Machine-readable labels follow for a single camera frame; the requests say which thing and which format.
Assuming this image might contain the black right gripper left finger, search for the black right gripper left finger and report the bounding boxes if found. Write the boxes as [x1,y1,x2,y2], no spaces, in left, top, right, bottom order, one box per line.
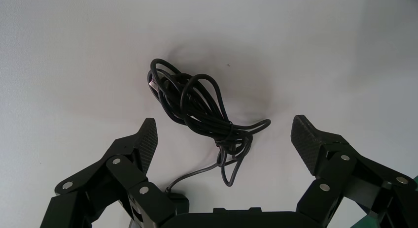
[40,118,190,228]

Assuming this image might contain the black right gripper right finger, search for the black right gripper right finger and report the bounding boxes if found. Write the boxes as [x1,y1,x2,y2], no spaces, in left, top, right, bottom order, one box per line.
[290,115,418,228]

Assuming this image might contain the black USB cable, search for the black USB cable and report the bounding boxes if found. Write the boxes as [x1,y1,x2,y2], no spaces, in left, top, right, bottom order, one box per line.
[147,58,272,214]

